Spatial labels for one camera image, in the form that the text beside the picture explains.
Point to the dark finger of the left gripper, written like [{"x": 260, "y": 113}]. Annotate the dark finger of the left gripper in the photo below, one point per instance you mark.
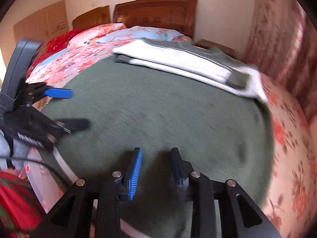
[{"x": 73, "y": 125}]

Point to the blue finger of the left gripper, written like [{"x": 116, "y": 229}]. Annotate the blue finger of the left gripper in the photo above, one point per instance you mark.
[{"x": 58, "y": 93}]

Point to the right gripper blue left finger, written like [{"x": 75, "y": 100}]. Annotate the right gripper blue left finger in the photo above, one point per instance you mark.
[{"x": 129, "y": 182}]

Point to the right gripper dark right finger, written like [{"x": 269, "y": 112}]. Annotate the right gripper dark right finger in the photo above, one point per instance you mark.
[{"x": 181, "y": 169}]

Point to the green white knit sweater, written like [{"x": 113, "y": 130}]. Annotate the green white knit sweater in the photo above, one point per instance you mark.
[{"x": 157, "y": 95}]

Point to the red blanket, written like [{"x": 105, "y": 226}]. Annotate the red blanket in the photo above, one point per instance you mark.
[{"x": 52, "y": 47}]

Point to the pink floral pillow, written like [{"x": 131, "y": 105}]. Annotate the pink floral pillow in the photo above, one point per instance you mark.
[{"x": 85, "y": 37}]

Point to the wooden louvered door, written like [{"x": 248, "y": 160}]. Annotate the wooden louvered door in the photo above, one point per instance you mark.
[{"x": 44, "y": 24}]

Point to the small wooden headboard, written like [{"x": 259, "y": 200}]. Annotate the small wooden headboard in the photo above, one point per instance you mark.
[{"x": 92, "y": 18}]

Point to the red patterned garment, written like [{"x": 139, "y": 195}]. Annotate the red patterned garment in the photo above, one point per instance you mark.
[{"x": 21, "y": 211}]

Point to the light blue floral pillow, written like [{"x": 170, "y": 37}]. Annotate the light blue floral pillow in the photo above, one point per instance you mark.
[{"x": 140, "y": 32}]

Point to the floral pink bed sheet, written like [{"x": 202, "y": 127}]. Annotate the floral pink bed sheet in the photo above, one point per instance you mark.
[{"x": 290, "y": 203}]

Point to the dark wooden nightstand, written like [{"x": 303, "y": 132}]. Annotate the dark wooden nightstand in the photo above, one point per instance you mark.
[{"x": 206, "y": 44}]

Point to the large carved wooden headboard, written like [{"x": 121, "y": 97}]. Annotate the large carved wooden headboard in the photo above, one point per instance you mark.
[{"x": 179, "y": 15}]

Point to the pink floral curtain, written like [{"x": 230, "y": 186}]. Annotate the pink floral curtain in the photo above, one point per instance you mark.
[{"x": 282, "y": 43}]

